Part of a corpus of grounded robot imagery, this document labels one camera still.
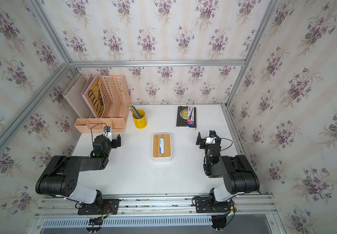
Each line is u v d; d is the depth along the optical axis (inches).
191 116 42.4
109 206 28.6
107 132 31.3
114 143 33.1
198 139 33.8
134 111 38.6
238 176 18.3
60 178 17.6
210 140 30.3
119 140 34.0
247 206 28.9
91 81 37.2
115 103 46.7
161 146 35.5
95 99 38.0
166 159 34.2
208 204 28.7
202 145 31.7
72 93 34.6
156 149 34.6
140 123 40.1
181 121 42.3
